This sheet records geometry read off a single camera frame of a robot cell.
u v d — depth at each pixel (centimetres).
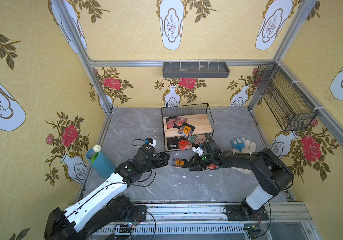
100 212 57
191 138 100
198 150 87
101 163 73
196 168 81
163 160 69
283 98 80
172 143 99
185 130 86
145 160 59
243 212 66
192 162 84
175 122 90
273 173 46
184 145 98
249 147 98
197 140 100
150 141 71
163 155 69
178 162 90
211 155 74
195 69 92
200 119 92
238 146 97
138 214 73
